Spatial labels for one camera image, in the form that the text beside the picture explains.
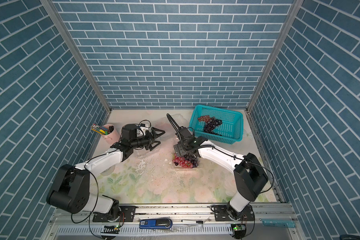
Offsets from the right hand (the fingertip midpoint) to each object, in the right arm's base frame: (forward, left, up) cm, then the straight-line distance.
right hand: (185, 147), depth 87 cm
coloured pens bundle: (+6, +53, +4) cm, 54 cm away
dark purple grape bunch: (-5, -5, -5) cm, 9 cm away
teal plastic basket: (+24, -32, -11) cm, 41 cm away
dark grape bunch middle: (+23, -16, -6) cm, 28 cm away
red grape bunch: (-7, +1, -5) cm, 9 cm away
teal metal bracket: (-32, -52, -12) cm, 62 cm away
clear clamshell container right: (-10, +2, -7) cm, 12 cm away
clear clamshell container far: (+24, +17, -11) cm, 31 cm away
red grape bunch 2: (+30, -13, -7) cm, 34 cm away
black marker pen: (-35, -10, -11) cm, 38 cm away
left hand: (0, +10, +8) cm, 13 cm away
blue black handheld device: (-38, +10, -5) cm, 40 cm away
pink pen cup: (+4, +48, -3) cm, 48 cm away
